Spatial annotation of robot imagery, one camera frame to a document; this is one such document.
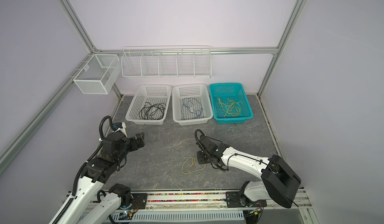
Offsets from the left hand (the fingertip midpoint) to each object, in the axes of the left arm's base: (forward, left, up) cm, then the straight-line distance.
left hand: (135, 137), depth 75 cm
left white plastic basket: (+49, +2, -18) cm, 52 cm away
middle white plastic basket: (+47, -36, -16) cm, 62 cm away
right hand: (-7, -33, -16) cm, 37 cm away
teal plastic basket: (+47, -64, -17) cm, 81 cm away
